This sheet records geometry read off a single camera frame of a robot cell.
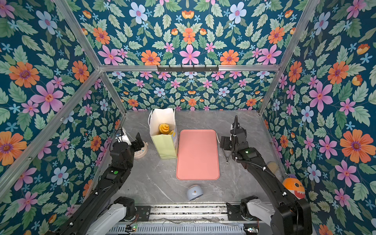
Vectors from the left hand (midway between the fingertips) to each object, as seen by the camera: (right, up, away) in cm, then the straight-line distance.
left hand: (132, 131), depth 75 cm
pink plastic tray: (+34, -16, +18) cm, 42 cm away
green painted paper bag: (+17, -8, +8) cm, 20 cm away
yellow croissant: (+13, +1, +16) cm, 20 cm away
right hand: (+52, -4, +8) cm, 52 cm away
